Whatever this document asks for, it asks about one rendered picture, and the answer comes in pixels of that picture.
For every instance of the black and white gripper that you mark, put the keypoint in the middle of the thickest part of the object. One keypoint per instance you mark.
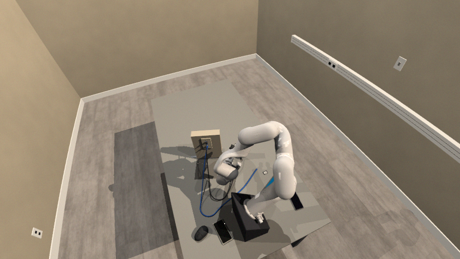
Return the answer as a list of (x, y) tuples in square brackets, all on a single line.
[(229, 159)]

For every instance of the black computer mouse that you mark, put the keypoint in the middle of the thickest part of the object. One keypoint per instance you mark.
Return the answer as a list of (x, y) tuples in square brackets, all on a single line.
[(201, 233)]

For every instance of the black smartphone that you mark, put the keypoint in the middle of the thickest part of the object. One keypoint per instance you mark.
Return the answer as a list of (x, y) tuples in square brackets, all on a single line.
[(222, 231)]

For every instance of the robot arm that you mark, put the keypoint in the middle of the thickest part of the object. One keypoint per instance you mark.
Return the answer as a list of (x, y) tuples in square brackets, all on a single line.
[(284, 184)]

